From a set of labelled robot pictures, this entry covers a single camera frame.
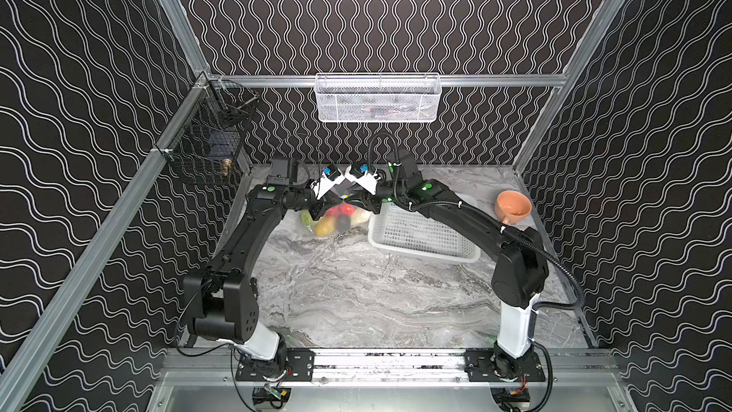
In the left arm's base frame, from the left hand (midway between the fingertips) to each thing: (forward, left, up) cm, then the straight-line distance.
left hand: (345, 199), depth 81 cm
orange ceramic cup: (+17, -59, -23) cm, 65 cm away
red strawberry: (+4, 0, -9) cm, 10 cm away
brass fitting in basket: (+6, +34, +8) cm, 35 cm away
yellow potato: (+1, +8, -15) cm, 17 cm away
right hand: (+2, -1, +1) cm, 2 cm away
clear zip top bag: (+1, +4, -7) cm, 8 cm away
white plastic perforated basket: (+5, -23, -23) cm, 33 cm away
